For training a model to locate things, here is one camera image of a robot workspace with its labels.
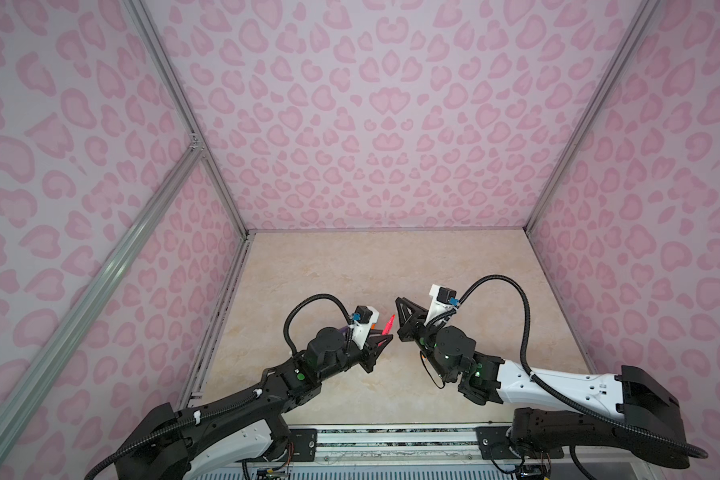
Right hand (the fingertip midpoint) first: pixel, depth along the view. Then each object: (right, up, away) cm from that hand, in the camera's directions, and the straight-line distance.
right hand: (394, 300), depth 70 cm
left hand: (0, -8, +2) cm, 8 cm away
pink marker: (-1, -6, +1) cm, 6 cm away
